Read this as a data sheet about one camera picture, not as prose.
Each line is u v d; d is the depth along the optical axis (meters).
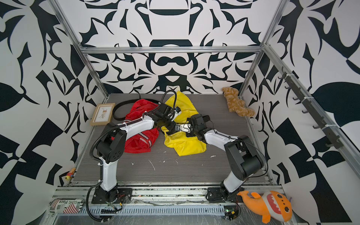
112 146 0.52
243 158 0.46
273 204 0.65
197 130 0.72
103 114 1.06
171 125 0.85
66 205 0.69
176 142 0.89
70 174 0.83
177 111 0.85
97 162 0.55
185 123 0.81
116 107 1.10
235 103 1.05
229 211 0.72
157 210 0.71
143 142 0.89
